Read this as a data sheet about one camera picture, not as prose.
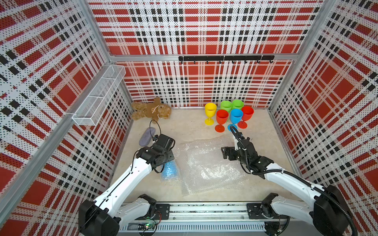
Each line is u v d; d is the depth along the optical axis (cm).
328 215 40
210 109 101
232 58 88
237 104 105
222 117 97
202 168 84
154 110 111
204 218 73
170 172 71
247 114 98
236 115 96
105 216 37
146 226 70
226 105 105
